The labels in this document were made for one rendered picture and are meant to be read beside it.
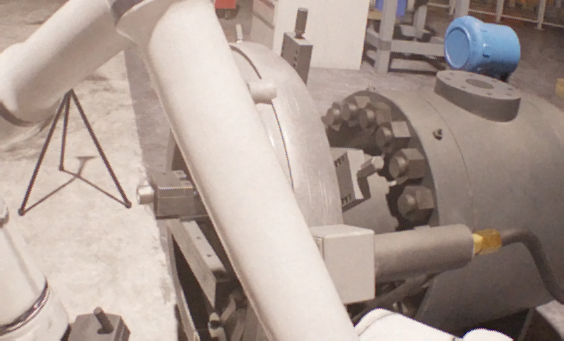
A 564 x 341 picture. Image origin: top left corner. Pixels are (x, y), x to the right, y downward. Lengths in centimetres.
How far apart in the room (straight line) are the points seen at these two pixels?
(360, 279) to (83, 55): 51
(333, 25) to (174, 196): 390
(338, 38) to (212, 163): 463
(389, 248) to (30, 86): 62
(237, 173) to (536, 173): 92
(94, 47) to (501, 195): 84
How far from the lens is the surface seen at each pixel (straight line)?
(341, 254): 94
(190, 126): 65
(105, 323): 56
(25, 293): 55
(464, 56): 174
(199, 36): 66
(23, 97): 112
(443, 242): 105
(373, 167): 99
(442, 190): 127
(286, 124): 106
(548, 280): 132
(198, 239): 137
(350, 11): 524
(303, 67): 122
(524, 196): 141
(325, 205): 104
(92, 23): 93
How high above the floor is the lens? 126
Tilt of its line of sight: 21 degrees down
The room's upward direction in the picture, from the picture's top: 7 degrees clockwise
